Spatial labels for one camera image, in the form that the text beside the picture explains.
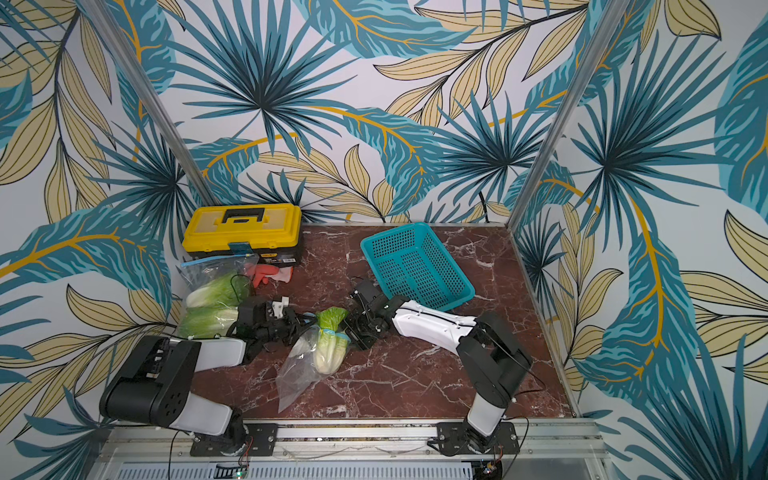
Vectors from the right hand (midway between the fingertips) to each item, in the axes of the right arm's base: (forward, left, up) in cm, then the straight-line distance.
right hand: (336, 335), depth 82 cm
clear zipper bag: (-8, +10, -3) cm, 13 cm away
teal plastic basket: (+30, -25, -8) cm, 40 cm away
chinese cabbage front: (+15, +35, +1) cm, 38 cm away
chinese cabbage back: (-3, +1, 0) cm, 3 cm away
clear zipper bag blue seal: (+28, +53, -8) cm, 61 cm away
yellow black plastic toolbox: (+33, +22, +7) cm, 40 cm away
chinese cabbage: (+5, +37, +1) cm, 37 cm away
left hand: (+6, +6, -3) cm, 9 cm away
